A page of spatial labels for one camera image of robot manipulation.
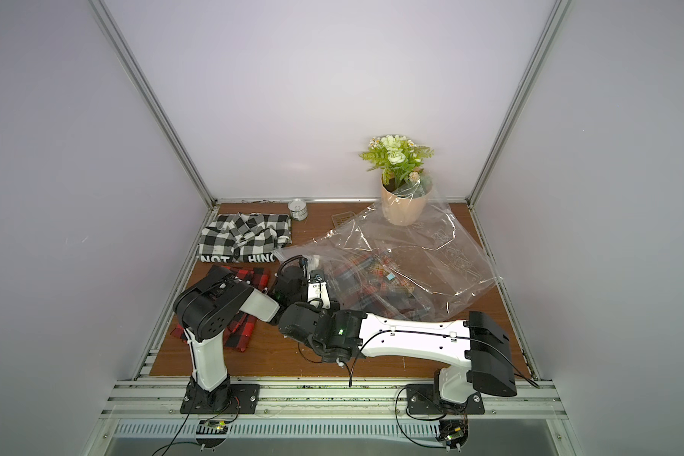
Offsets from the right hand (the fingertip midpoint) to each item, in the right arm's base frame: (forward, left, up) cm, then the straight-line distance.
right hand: (304, 295), depth 71 cm
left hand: (+11, -9, -16) cm, 21 cm away
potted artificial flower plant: (+46, -30, -4) cm, 55 cm away
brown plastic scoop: (+44, -5, -20) cm, 48 cm away
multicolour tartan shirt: (+13, -19, -18) cm, 29 cm away
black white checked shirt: (+32, +31, -18) cm, 48 cm away
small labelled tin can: (+43, +11, -15) cm, 47 cm away
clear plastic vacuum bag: (+19, -33, -18) cm, 42 cm away
